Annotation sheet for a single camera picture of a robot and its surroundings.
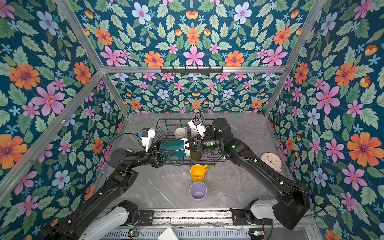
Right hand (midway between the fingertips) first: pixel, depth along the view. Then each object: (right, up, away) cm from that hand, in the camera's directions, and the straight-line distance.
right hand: (182, 144), depth 63 cm
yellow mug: (+5, -20, +26) cm, 33 cm away
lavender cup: (+6, -28, +19) cm, 35 cm away
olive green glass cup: (+4, -10, +26) cm, 28 cm away
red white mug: (-6, +4, +34) cm, 34 cm away
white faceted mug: (+3, +4, +31) cm, 31 cm away
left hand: (-3, -1, -6) cm, 7 cm away
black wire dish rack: (+4, +2, -2) cm, 5 cm away
